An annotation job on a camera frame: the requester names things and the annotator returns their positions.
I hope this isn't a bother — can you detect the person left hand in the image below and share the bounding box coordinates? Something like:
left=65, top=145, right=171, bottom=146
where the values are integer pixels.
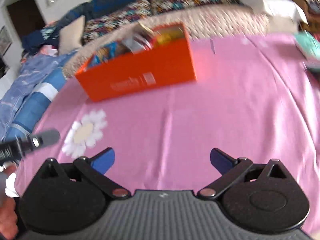
left=0, top=166, right=20, bottom=240

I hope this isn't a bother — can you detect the white cloth covered side table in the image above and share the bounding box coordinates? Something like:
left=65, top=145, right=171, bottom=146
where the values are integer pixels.
left=239, top=0, right=308, bottom=24

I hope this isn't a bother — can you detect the framed wall picture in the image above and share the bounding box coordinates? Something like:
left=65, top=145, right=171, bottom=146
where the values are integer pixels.
left=0, top=26, right=12, bottom=56

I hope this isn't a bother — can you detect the orange cardboard box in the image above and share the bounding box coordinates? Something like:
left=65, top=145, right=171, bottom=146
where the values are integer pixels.
left=75, top=23, right=197, bottom=101

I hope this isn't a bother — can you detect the blue cookie snack packet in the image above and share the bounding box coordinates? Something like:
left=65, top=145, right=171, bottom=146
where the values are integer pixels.
left=88, top=42, right=118, bottom=67

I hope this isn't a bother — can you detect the gold foil snack bag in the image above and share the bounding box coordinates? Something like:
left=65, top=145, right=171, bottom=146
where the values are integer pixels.
left=152, top=26, right=185, bottom=48

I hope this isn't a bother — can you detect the dark brown chocolate snack packet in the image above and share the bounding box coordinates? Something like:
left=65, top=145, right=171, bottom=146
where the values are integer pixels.
left=121, top=33, right=154, bottom=53

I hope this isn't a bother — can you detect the beige pillow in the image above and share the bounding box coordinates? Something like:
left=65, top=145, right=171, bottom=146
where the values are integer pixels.
left=58, top=16, right=85, bottom=55

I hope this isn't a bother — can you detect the teal tissue pack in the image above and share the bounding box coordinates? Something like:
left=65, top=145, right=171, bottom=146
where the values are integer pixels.
left=294, top=31, right=319, bottom=60

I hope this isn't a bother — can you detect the pink tablecloth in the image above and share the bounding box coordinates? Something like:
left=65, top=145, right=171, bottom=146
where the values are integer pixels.
left=15, top=34, right=319, bottom=233

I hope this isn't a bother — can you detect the blue striped blanket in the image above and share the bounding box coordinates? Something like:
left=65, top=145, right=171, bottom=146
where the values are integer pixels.
left=1, top=50, right=76, bottom=141

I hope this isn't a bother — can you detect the floral cushion left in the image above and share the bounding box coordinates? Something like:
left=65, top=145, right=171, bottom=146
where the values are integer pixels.
left=82, top=0, right=152, bottom=44

